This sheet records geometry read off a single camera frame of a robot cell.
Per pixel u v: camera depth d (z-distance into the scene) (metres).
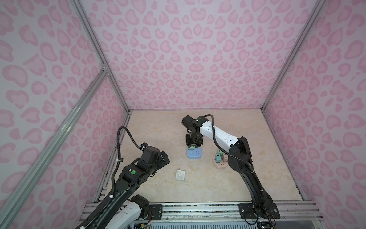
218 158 0.85
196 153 0.92
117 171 0.56
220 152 0.53
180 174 0.84
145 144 0.69
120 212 0.57
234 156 0.57
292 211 0.75
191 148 0.90
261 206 0.63
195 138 0.77
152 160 0.58
